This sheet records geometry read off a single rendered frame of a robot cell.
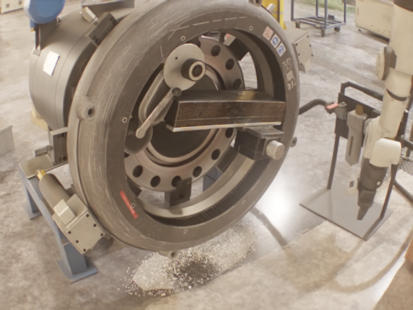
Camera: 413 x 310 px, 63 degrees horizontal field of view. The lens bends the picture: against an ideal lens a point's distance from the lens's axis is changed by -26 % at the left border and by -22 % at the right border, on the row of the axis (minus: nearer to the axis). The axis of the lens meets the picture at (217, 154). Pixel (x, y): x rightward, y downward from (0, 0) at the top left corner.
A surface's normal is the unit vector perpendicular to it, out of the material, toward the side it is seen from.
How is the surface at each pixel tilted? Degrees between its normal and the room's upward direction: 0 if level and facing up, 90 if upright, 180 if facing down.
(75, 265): 90
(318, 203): 0
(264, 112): 90
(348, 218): 0
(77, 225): 90
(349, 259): 0
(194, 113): 90
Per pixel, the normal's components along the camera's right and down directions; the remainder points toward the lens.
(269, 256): 0.03, -0.88
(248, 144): -0.72, 0.09
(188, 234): 0.67, 0.37
